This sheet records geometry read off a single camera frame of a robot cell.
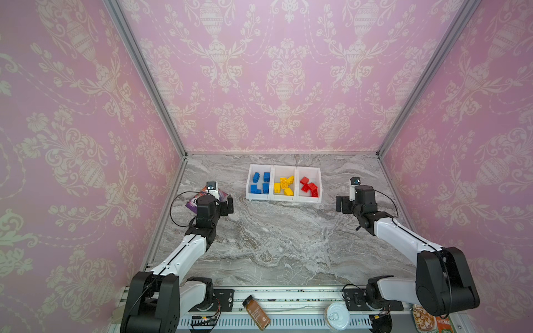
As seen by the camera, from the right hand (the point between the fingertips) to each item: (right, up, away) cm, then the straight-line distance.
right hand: (349, 197), depth 91 cm
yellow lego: (-31, +3, +12) cm, 34 cm away
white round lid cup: (-13, -36, -24) cm, 45 cm away
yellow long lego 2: (-28, +6, +12) cm, 31 cm away
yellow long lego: (-25, +7, +15) cm, 29 cm away
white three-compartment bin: (-23, +5, +10) cm, 26 cm away
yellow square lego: (-26, +1, +11) cm, 28 cm away
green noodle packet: (+18, -40, -22) cm, 48 cm away
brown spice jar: (-38, -37, -22) cm, 58 cm away
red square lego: (-17, +3, +12) cm, 21 cm away
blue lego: (-37, +9, +16) cm, 41 cm away
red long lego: (-13, +1, +11) cm, 17 cm away
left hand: (-56, 0, -3) cm, 56 cm away
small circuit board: (-59, -42, -17) cm, 74 cm away
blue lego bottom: (-37, +3, +11) cm, 39 cm away
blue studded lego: (-42, +8, +17) cm, 46 cm away
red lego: (-17, +7, +18) cm, 25 cm away
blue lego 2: (-43, +2, +10) cm, 44 cm away
